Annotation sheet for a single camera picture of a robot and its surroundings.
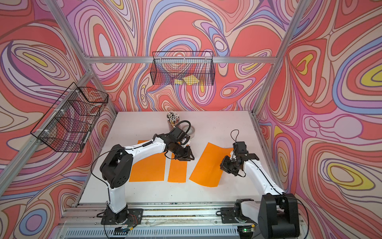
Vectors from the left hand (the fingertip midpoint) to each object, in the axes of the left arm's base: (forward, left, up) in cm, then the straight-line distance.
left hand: (195, 159), depth 85 cm
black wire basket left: (+6, +65, +22) cm, 69 cm away
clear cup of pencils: (+22, +14, +10) cm, 28 cm away
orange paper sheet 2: (-1, +28, -10) cm, 30 cm away
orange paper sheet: (-3, +11, -8) cm, 14 cm away
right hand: (-6, -15, -3) cm, 16 cm away
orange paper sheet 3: (-4, -7, -6) cm, 11 cm away
